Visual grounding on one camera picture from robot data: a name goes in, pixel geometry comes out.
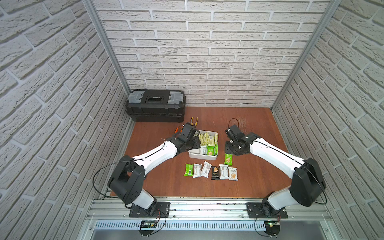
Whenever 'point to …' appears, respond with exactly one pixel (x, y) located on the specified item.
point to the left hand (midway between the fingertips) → (200, 140)
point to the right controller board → (272, 227)
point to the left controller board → (147, 227)
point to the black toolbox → (156, 105)
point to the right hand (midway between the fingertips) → (229, 149)
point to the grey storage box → (194, 154)
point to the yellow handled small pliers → (196, 123)
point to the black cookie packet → (215, 173)
